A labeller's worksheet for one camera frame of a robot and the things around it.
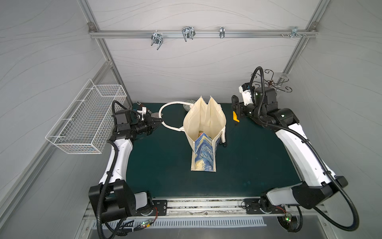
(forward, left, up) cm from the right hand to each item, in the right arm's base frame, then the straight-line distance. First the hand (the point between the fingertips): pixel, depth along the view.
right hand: (235, 104), depth 71 cm
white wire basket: (-14, +71, -4) cm, 72 cm away
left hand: (-5, +36, -8) cm, 37 cm away
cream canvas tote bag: (+10, +14, -30) cm, 34 cm away
